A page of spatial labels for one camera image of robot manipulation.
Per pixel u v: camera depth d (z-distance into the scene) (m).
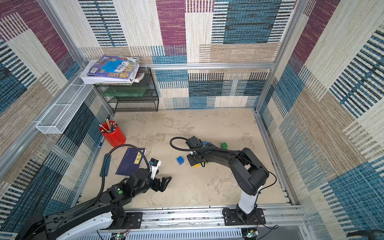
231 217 0.73
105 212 0.55
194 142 0.74
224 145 0.97
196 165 0.87
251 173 0.47
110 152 0.65
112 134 0.91
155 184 0.70
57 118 0.71
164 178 0.72
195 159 0.70
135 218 0.74
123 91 0.97
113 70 0.80
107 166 0.92
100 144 1.07
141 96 0.94
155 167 0.71
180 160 0.91
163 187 0.71
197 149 0.71
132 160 0.94
